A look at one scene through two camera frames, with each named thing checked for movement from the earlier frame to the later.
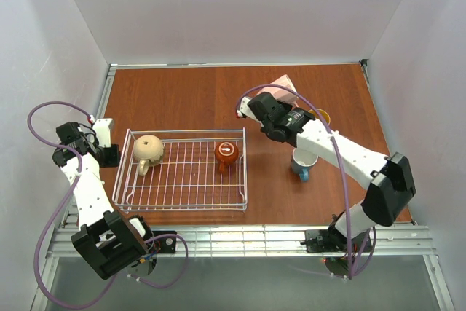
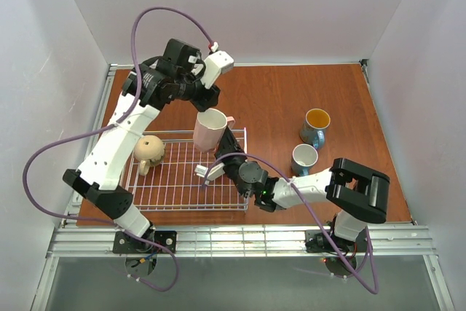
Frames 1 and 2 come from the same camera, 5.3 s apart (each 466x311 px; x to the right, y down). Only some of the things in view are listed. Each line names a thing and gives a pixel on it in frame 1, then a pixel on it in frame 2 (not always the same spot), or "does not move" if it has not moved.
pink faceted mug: (279, 93) to (210, 128)
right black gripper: (261, 108) to (231, 156)
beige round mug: (148, 150) does not move
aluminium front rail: (259, 241) does not move
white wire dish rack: (188, 178) does not move
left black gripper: (110, 154) to (205, 97)
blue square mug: (302, 159) does not move
